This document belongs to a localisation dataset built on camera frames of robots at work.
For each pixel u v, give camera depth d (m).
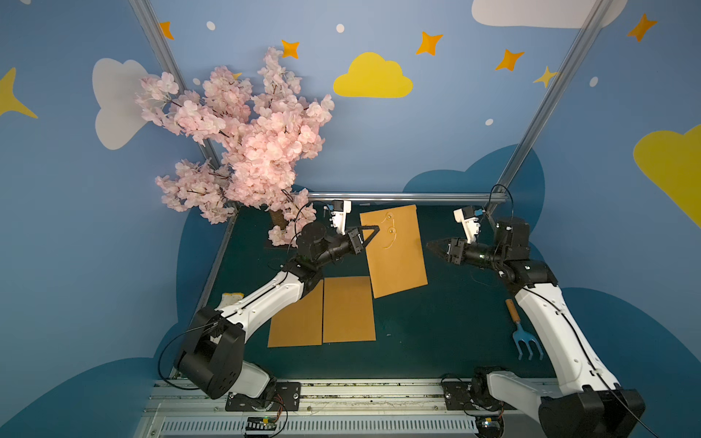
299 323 0.88
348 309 0.91
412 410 0.74
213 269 1.07
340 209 0.68
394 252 0.73
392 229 0.73
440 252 0.66
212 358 0.42
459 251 0.63
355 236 0.66
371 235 0.72
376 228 0.73
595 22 0.71
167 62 0.77
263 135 0.63
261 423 0.73
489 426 0.73
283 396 0.74
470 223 0.65
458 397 0.75
